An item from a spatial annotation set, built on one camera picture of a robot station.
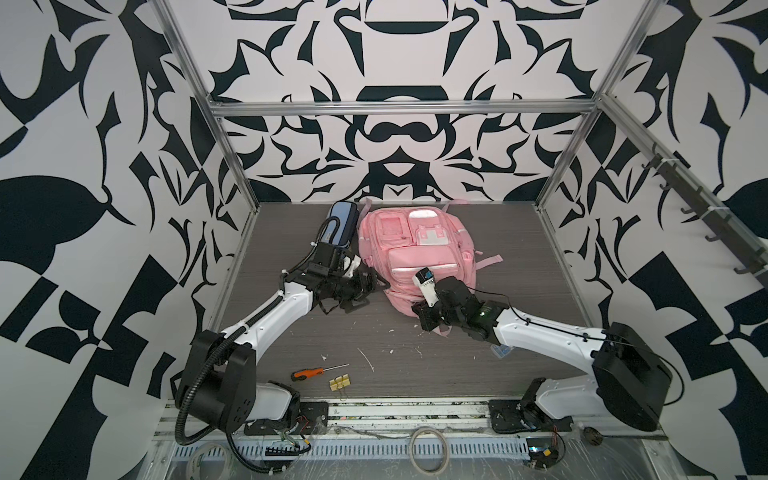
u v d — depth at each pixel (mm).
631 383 423
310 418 738
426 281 743
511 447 714
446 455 686
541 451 714
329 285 660
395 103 916
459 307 639
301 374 794
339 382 781
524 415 666
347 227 1057
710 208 585
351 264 713
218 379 411
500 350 830
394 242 989
